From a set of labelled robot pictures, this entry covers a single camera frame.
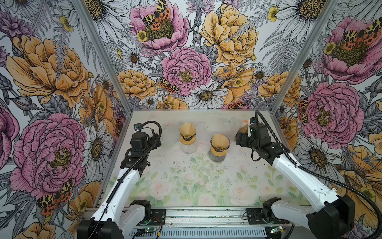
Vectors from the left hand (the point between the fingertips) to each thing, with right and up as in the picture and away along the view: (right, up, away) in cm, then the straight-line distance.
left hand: (149, 141), depth 82 cm
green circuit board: (+3, -40, -11) cm, 42 cm away
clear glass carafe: (+22, -7, +17) cm, 29 cm away
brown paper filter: (+39, 0, +5) cm, 39 cm away
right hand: (+51, 0, -1) cm, 51 cm away
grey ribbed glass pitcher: (+37, -11, +9) cm, 40 cm away
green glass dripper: (+20, 0, +8) cm, 22 cm away
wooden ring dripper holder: (+20, -2, +7) cm, 22 cm away
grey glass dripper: (+39, -6, +5) cm, 40 cm away
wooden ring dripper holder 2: (+38, -8, +4) cm, 39 cm away
